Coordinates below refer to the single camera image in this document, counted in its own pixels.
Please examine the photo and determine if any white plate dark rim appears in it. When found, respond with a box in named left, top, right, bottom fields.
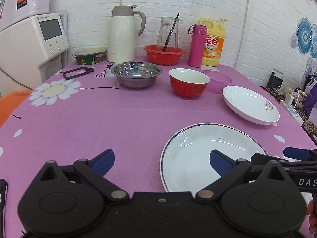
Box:
left=159, top=123, right=266, bottom=195

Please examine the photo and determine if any white floral plate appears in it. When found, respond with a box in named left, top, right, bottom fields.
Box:
left=222, top=85, right=280, bottom=125

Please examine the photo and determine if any red white ceramic bowl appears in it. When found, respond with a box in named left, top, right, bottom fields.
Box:
left=169, top=68, right=210, bottom=98

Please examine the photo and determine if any stainless steel bowl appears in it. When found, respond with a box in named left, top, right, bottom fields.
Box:
left=111, top=62, right=163, bottom=89

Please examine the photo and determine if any right hand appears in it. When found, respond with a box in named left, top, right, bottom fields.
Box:
left=306, top=200, right=317, bottom=234

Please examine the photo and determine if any white power strip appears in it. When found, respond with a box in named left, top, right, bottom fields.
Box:
left=279, top=100, right=304, bottom=126

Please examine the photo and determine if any purple gift bag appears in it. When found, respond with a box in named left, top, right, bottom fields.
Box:
left=303, top=79, right=317, bottom=125

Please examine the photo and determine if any white charger plug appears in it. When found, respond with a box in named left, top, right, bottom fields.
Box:
left=283, top=86, right=298, bottom=105

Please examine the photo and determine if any pink floral tablecloth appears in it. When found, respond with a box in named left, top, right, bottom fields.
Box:
left=1, top=62, right=315, bottom=237

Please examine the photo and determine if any black box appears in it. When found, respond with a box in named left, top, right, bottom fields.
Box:
left=266, top=71, right=283, bottom=89

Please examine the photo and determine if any purple plastic bowl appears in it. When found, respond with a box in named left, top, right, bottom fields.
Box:
left=202, top=70, right=232, bottom=93

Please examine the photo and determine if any black smartphone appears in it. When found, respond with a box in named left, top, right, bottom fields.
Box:
left=0, top=179, right=8, bottom=238

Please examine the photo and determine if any orange plastic basin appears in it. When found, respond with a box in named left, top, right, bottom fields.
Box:
left=0, top=91, right=32, bottom=127

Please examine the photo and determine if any instant noodle cup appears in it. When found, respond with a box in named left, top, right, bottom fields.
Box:
left=73, top=48, right=106, bottom=66

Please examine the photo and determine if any pink thermos bottle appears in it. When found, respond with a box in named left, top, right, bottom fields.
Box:
left=188, top=24, right=207, bottom=68

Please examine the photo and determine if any cream thermal jug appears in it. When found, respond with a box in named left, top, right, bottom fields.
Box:
left=107, top=5, right=146, bottom=63

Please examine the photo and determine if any red plastic basket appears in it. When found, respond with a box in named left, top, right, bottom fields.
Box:
left=143, top=45, right=185, bottom=66

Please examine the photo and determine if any white water dispenser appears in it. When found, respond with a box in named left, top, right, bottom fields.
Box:
left=1, top=13, right=69, bottom=96

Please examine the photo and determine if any yellow detergent bottle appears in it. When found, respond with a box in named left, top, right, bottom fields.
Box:
left=198, top=18, right=229, bottom=67

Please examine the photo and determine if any black stirring stick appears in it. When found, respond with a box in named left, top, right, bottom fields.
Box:
left=161, top=13, right=180, bottom=52

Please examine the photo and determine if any glass carafe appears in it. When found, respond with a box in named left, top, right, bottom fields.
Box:
left=156, top=14, right=179, bottom=52

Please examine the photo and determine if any white water purifier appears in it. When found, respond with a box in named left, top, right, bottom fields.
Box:
left=1, top=0, right=49, bottom=30

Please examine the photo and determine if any black plastic frame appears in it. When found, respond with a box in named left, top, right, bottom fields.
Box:
left=62, top=67, right=95, bottom=80

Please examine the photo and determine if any blue wall decoration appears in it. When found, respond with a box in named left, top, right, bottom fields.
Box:
left=291, top=18, right=316, bottom=60

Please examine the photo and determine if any white cable duct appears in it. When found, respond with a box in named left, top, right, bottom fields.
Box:
left=234, top=0, right=254, bottom=70

